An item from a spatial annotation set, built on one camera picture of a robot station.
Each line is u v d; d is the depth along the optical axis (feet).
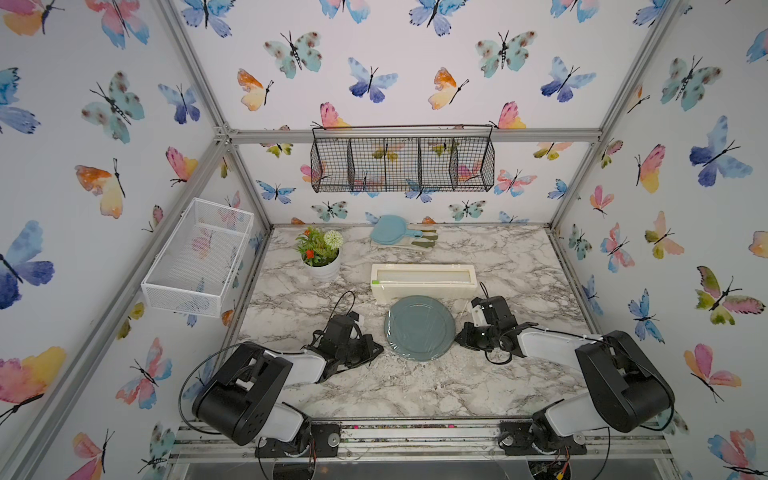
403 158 3.23
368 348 2.59
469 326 2.69
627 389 1.44
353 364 2.62
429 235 3.84
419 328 3.17
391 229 4.00
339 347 2.33
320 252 2.97
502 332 2.33
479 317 2.72
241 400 1.43
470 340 2.70
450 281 3.15
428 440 2.47
